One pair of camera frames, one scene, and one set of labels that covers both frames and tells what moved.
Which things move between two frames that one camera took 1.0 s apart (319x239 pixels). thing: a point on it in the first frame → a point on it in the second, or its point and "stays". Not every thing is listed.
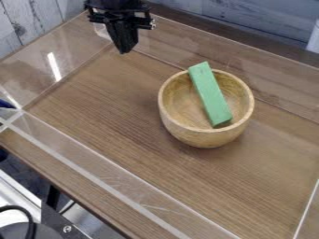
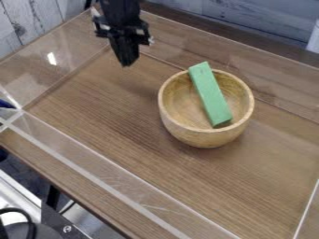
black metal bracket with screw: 53,219 stays
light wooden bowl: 184,116 stays
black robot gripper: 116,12 → 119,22
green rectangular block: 210,93 stays
